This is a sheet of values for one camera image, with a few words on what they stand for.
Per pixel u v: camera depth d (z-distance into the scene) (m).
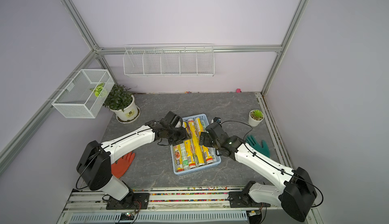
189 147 0.84
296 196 0.39
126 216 0.71
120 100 0.93
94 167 0.43
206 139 0.71
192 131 0.90
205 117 0.96
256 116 0.96
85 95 0.83
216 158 0.83
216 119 0.72
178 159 0.83
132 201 0.70
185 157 0.84
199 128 0.91
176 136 0.72
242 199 0.65
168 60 1.00
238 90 1.24
